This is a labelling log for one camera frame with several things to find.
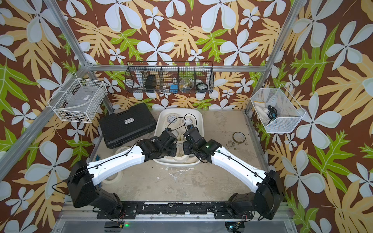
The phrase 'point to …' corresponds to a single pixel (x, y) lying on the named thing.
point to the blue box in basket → (174, 89)
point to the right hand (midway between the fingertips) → (185, 144)
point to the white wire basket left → (77, 100)
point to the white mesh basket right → (289, 114)
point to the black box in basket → (150, 83)
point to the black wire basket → (170, 77)
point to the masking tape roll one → (121, 150)
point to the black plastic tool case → (120, 129)
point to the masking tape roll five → (169, 117)
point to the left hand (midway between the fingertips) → (176, 147)
